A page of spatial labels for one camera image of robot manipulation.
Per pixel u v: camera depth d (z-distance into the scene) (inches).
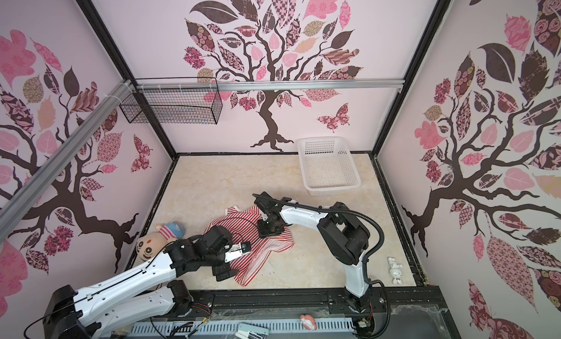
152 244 31.0
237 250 26.4
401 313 28.6
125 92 32.8
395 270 31.2
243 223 38.3
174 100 37.3
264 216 31.8
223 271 26.8
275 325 27.6
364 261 21.0
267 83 36.5
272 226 30.0
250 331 26.4
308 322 25.9
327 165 44.7
